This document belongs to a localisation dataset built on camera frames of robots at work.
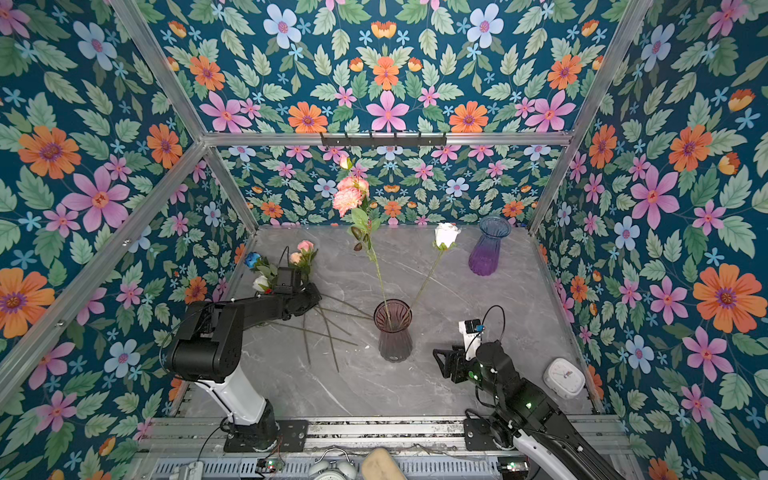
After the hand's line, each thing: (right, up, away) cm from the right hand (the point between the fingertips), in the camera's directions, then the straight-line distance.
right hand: (446, 347), depth 77 cm
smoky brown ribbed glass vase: (-14, +8, -1) cm, 16 cm away
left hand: (-38, +12, +23) cm, 46 cm away
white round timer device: (+32, -10, +4) cm, 34 cm away
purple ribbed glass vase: (+19, +24, +33) cm, 45 cm away
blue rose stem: (-65, +22, +28) cm, 74 cm away
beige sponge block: (-17, -23, -10) cm, 30 cm away
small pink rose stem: (-48, +23, +29) cm, 60 cm away
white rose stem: (-59, +15, +22) cm, 65 cm away
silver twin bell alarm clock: (-28, -26, -7) cm, 39 cm away
